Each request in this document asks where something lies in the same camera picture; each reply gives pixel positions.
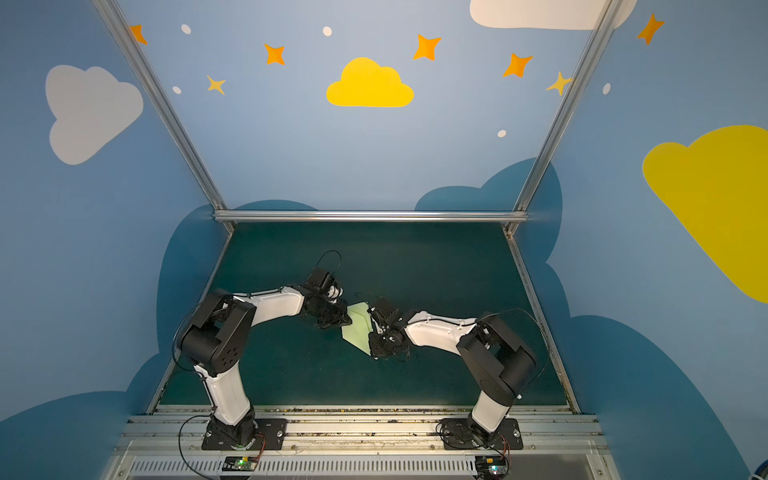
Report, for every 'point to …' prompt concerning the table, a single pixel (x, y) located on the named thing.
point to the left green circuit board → (240, 463)
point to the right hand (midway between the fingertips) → (374, 348)
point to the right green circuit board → (491, 467)
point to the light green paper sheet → (358, 331)
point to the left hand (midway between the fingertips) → (353, 321)
